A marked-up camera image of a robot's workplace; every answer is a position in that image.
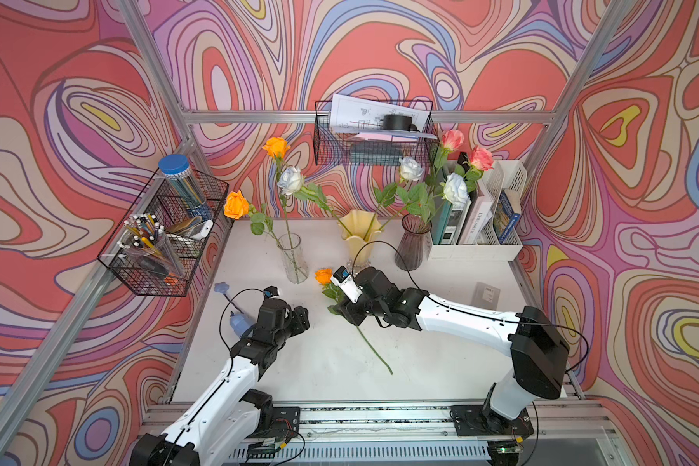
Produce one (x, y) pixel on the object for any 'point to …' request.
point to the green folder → (441, 210)
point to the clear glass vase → (301, 263)
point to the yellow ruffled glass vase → (359, 229)
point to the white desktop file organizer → (509, 176)
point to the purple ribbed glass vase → (415, 245)
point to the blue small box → (505, 217)
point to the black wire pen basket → (191, 232)
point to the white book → (481, 211)
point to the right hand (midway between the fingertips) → (343, 309)
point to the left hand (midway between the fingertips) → (302, 314)
